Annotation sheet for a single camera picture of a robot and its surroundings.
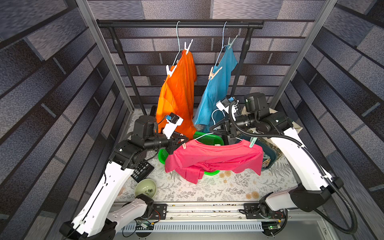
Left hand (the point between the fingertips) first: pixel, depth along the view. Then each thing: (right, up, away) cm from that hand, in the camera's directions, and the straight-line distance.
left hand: (185, 137), depth 60 cm
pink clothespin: (-1, -4, +1) cm, 4 cm away
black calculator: (-27, -23, +25) cm, 43 cm away
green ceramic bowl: (-23, -29, +19) cm, 42 cm away
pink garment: (+3, -10, +8) cm, 13 cm away
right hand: (+10, +4, 0) cm, 10 cm away
